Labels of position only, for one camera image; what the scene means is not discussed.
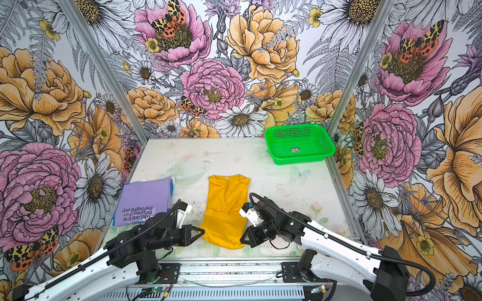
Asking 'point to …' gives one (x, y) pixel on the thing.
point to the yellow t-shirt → (224, 226)
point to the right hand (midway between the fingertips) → (245, 247)
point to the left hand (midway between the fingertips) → (201, 238)
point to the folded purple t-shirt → (139, 200)
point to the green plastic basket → (299, 143)
